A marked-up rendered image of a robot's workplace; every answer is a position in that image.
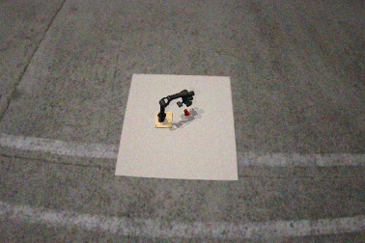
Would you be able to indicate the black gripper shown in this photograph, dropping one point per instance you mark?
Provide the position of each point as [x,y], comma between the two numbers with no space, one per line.
[180,104]

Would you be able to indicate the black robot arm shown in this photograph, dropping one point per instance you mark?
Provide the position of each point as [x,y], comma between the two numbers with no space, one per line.
[184,94]

